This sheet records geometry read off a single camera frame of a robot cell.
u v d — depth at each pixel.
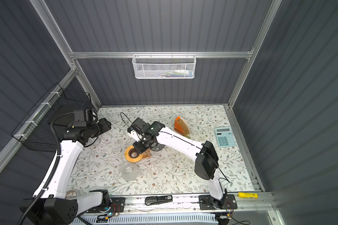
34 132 0.64
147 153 0.85
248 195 0.75
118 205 0.72
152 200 0.71
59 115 0.69
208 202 0.73
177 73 0.93
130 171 0.86
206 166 0.46
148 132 0.55
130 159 0.71
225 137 0.99
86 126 0.55
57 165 0.42
